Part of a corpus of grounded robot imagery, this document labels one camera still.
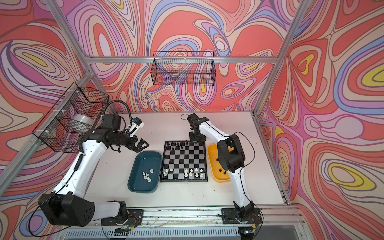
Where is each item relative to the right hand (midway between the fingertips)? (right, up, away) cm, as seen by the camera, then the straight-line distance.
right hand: (197, 143), depth 98 cm
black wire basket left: (-66, +20, -18) cm, 71 cm away
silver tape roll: (-58, +15, -24) cm, 64 cm away
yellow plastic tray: (+13, -18, -10) cm, 24 cm away
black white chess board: (-8, -10, -7) cm, 15 cm away
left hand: (-30, +4, -20) cm, 36 cm away
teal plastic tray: (-31, -16, -11) cm, 36 cm away
